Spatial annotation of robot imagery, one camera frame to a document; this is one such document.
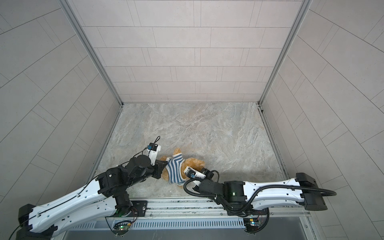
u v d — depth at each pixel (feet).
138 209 2.32
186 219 2.28
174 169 2.23
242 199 1.62
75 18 2.44
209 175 1.97
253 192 1.60
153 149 2.01
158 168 1.96
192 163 2.27
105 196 1.57
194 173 1.86
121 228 2.14
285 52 2.84
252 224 2.23
